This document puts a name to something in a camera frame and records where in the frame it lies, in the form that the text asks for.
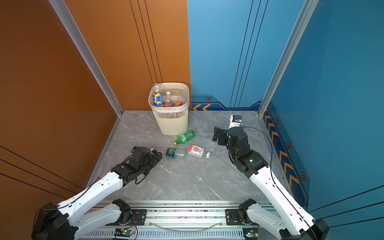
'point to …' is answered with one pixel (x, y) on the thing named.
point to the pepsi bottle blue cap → (157, 96)
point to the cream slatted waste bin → (172, 121)
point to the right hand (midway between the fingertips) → (221, 129)
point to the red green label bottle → (168, 102)
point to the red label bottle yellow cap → (179, 104)
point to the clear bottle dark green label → (175, 153)
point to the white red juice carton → (196, 151)
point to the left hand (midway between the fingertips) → (160, 157)
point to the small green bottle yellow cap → (184, 137)
